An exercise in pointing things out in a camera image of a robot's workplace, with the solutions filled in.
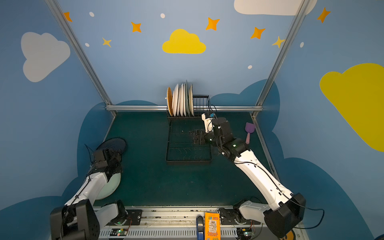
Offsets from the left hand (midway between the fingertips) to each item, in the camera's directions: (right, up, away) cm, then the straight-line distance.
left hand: (124, 153), depth 88 cm
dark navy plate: (-14, +4, +15) cm, 21 cm away
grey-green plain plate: (+38, +31, -8) cm, 50 cm away
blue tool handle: (+45, -32, -19) cm, 58 cm away
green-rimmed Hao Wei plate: (+32, +31, -7) cm, 45 cm away
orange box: (+50, -31, -19) cm, 62 cm away
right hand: (+43, +14, -15) cm, 48 cm away
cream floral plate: (+40, +30, -6) cm, 51 cm away
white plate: (+36, +31, -8) cm, 48 cm away
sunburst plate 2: (+35, +31, -8) cm, 47 cm away
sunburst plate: (+33, +30, -8) cm, 45 cm away
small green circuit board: (+5, -35, -17) cm, 39 cm away
